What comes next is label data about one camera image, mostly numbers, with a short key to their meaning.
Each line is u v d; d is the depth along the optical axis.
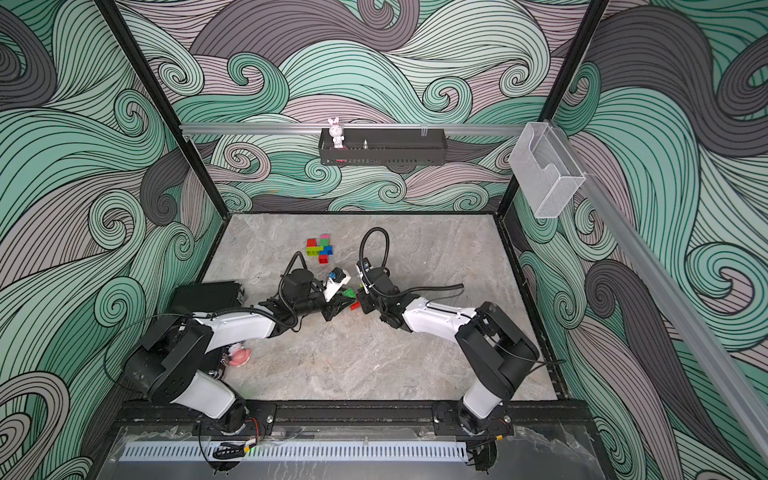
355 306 0.86
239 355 0.81
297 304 0.69
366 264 0.80
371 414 0.75
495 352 0.44
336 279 0.76
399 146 0.95
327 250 1.07
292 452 0.76
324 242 1.10
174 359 0.44
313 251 1.08
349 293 0.85
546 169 0.78
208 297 0.90
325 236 1.14
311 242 1.11
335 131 0.89
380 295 0.67
